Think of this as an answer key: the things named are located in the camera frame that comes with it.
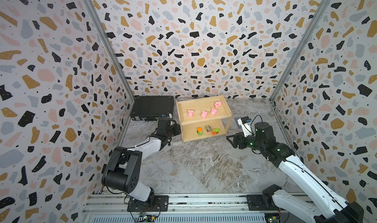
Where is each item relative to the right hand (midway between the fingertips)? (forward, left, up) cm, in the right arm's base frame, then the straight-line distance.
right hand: (232, 136), depth 76 cm
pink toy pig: (+13, +22, +2) cm, 26 cm away
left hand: (+13, +28, -9) cm, 33 cm away
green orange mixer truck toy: (+13, +17, -16) cm, 27 cm away
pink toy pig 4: (+21, +7, +2) cm, 22 cm away
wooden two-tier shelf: (+11, +16, +1) cm, 19 cm away
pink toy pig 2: (+13, +15, +2) cm, 20 cm away
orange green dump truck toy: (+14, +7, -16) cm, 22 cm away
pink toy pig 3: (+16, +9, +1) cm, 18 cm away
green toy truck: (+15, +12, -15) cm, 24 cm away
